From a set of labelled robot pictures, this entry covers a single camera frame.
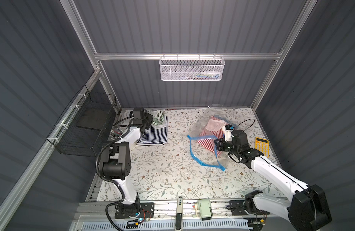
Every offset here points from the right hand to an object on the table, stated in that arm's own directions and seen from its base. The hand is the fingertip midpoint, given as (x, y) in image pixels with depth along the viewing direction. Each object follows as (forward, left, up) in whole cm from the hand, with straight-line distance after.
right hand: (216, 140), depth 83 cm
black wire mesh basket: (0, +71, +14) cm, 72 cm away
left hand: (+19, +38, +1) cm, 43 cm away
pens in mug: (+4, +60, 0) cm, 61 cm away
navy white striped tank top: (+13, +40, -14) cm, 44 cm away
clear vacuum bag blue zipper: (0, +8, -15) cm, 17 cm away
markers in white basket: (+38, +5, +19) cm, 43 cm away
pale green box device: (-33, +9, -10) cm, 36 cm away
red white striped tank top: (+15, -2, -12) cm, 20 cm away
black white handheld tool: (-35, +22, -11) cm, 43 cm away
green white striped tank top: (+24, +37, -8) cm, 45 cm away
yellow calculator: (+5, -35, -14) cm, 38 cm away
